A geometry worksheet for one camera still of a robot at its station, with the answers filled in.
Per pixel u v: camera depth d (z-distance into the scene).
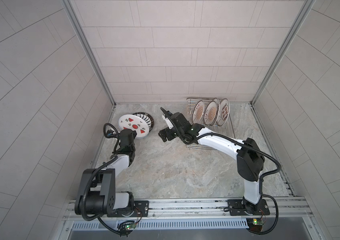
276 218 0.66
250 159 0.48
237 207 0.72
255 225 0.68
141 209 0.71
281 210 0.72
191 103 1.08
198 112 1.05
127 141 0.66
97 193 0.41
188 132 0.63
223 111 1.00
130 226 0.64
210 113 1.01
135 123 0.94
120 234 0.64
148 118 1.05
